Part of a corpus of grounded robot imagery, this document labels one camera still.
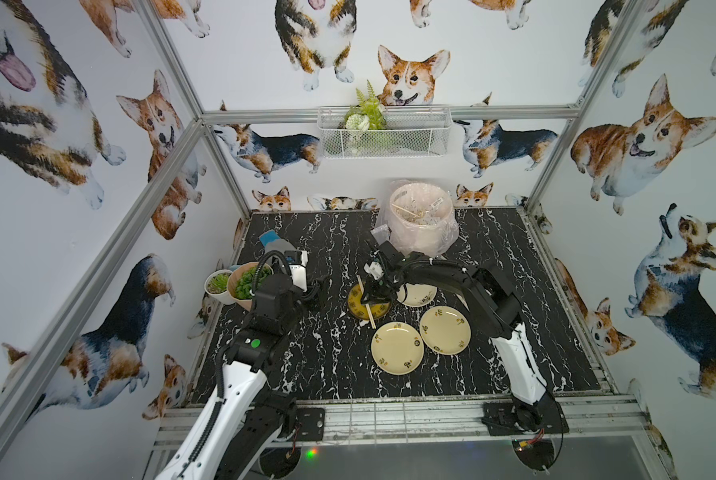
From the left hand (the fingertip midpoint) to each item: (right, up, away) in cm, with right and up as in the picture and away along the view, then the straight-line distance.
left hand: (323, 271), depth 74 cm
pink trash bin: (+26, +14, +10) cm, 31 cm away
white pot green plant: (-34, -6, +13) cm, 37 cm away
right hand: (+8, -12, +18) cm, 23 cm away
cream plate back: (+26, -10, +22) cm, 36 cm away
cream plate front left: (+19, -23, +11) cm, 32 cm away
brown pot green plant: (-28, -4, +16) cm, 32 cm away
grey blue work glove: (-25, +7, +36) cm, 44 cm away
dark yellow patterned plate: (+7, -14, +19) cm, 25 cm away
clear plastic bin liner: (+15, +12, +18) cm, 27 cm away
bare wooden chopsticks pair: (+10, -13, +18) cm, 24 cm away
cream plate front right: (+34, -20, +15) cm, 42 cm away
